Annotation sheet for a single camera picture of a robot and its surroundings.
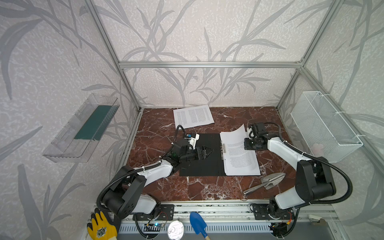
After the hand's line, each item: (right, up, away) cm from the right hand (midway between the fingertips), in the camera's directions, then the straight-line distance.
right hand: (246, 140), depth 93 cm
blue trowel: (-30, -37, -22) cm, 53 cm away
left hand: (-23, -3, -12) cm, 26 cm away
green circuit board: (-51, -39, -21) cm, 68 cm away
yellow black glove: (-75, -37, -25) cm, 87 cm away
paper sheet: (-35, +16, +23) cm, 44 cm away
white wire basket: (+27, +6, -29) cm, 40 cm away
